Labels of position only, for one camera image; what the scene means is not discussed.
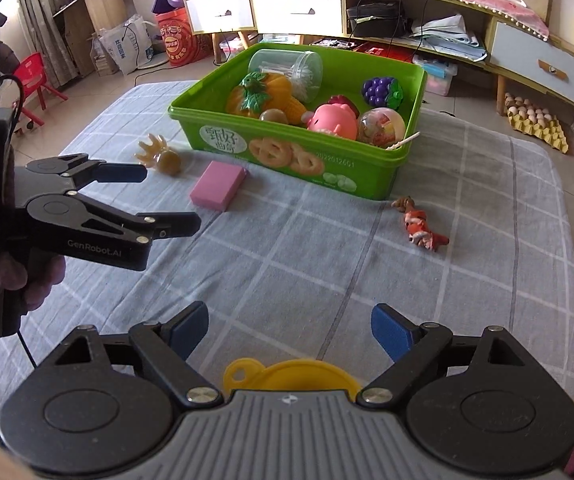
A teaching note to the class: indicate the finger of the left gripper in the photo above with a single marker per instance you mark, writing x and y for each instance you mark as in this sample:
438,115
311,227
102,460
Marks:
78,223
74,171

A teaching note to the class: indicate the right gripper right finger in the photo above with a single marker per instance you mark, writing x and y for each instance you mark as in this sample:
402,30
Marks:
417,352

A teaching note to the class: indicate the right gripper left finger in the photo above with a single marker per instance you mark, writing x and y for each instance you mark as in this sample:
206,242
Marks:
163,350

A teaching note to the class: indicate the tan rubber hand toy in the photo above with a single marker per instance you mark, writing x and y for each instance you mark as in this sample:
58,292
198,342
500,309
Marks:
158,155

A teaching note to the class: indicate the yellow toy pot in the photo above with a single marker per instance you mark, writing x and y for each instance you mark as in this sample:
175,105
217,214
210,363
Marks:
291,375

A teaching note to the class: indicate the toy pineapple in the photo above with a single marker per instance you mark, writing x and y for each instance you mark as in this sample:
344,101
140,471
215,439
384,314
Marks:
258,92

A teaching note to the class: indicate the pink pig toy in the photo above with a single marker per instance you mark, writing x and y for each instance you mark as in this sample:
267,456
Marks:
337,117

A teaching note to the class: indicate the person left hand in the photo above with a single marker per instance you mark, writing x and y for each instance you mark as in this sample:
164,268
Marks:
14,276

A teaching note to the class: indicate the red plastic chair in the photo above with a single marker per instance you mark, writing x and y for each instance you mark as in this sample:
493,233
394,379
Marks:
32,74

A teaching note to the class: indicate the grey checked cloth mat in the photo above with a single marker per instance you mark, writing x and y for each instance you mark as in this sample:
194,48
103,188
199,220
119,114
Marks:
292,269

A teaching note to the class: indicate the orange toy figure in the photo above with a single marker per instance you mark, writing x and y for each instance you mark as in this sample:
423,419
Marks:
416,226

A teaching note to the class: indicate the white shopping bag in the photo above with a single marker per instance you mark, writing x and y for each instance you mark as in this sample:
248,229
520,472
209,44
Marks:
128,44

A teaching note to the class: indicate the red round drum bucket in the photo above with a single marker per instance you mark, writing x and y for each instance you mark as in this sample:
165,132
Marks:
181,45

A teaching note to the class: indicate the wooden desk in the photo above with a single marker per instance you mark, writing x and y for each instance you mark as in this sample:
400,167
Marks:
81,21

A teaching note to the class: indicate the green plastic bin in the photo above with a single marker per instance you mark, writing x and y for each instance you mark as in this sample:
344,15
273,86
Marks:
349,166

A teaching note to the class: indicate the brown round ball toy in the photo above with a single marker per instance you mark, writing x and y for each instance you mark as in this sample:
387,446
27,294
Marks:
274,115

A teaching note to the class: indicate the wooden stick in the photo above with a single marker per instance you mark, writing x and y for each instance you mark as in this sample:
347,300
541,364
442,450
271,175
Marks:
405,141

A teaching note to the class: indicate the pink clear capsule ball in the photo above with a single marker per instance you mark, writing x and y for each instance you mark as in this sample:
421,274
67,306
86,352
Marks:
381,127

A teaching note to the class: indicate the toy corn cob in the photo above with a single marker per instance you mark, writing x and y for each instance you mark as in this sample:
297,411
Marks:
295,111

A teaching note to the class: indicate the clear cotton swab jar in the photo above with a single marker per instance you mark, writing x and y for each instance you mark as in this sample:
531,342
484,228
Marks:
304,69

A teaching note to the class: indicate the yellow egg tray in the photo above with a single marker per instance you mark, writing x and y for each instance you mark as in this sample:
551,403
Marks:
529,119

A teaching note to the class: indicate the purple toy grapes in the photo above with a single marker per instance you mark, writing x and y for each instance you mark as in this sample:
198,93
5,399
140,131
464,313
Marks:
383,92

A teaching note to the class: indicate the clear plastic storage box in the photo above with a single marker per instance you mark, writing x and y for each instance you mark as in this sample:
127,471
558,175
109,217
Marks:
439,74

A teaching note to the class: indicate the wooden tv cabinet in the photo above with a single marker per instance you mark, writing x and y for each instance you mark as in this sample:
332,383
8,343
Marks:
504,37

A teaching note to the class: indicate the red cardboard box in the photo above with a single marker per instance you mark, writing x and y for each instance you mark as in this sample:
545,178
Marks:
399,53

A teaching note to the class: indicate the stack of papers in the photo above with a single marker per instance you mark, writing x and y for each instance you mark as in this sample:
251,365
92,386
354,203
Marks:
450,35

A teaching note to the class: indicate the black bag in cabinet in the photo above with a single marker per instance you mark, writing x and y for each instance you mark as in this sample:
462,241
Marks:
378,20

